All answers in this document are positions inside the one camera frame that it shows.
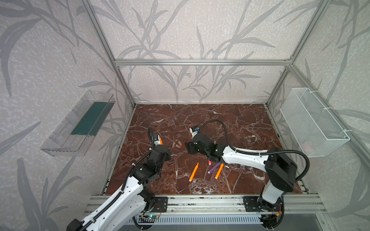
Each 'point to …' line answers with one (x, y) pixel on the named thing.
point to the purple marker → (214, 168)
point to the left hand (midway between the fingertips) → (167, 143)
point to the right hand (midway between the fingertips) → (189, 137)
